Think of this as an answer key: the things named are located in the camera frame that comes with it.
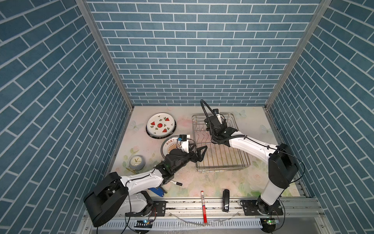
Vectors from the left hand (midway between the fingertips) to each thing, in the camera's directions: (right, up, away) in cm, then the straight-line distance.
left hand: (202, 147), depth 77 cm
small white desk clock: (-39, -11, +9) cm, 41 cm away
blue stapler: (-24, -24, +1) cm, 34 cm away
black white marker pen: (-15, -21, +5) cm, 26 cm away
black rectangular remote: (+12, -25, -1) cm, 28 cm away
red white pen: (+1, -33, -4) cm, 33 cm away
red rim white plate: (-21, -2, +18) cm, 28 cm away
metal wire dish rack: (+11, -9, +15) cm, 20 cm away
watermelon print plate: (-29, +10, +28) cm, 42 cm away
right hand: (+9, +13, +12) cm, 20 cm away
